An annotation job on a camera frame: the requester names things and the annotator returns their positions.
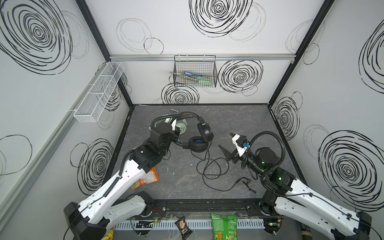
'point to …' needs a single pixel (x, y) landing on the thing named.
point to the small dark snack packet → (181, 225)
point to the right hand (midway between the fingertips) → (224, 140)
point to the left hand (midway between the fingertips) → (172, 121)
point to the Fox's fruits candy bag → (109, 234)
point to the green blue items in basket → (197, 79)
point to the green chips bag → (224, 227)
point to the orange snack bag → (151, 176)
